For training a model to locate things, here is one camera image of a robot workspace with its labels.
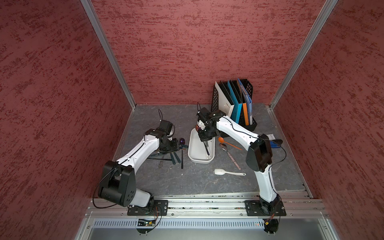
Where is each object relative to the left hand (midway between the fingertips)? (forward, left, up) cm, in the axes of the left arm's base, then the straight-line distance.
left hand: (174, 152), depth 85 cm
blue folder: (+22, -43, +20) cm, 52 cm away
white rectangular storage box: (+2, -13, -5) cm, 14 cm away
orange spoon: (+12, -29, -6) cm, 32 cm away
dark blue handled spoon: (0, -19, 0) cm, 19 cm away
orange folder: (+21, -43, +11) cm, 49 cm away
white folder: (+22, -29, +17) cm, 40 cm away
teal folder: (+19, -36, +17) cm, 44 cm away
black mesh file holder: (+43, -48, +15) cm, 66 cm away
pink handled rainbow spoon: (+8, -31, -9) cm, 33 cm away
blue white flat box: (+16, -65, -8) cm, 68 cm away
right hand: (+6, -17, +1) cm, 18 cm away
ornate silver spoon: (-4, +9, -9) cm, 14 cm away
